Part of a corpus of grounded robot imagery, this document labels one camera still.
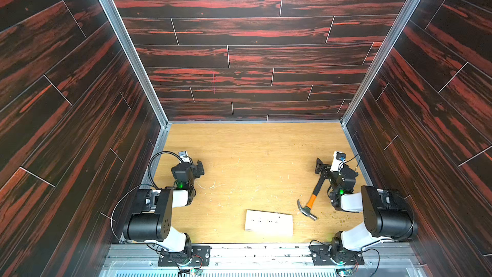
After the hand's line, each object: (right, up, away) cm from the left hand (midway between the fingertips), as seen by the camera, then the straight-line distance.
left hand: (190, 162), depth 95 cm
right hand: (+70, +2, -3) cm, 70 cm away
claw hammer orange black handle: (+55, -20, -10) cm, 60 cm away
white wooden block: (+37, -23, -16) cm, 47 cm away
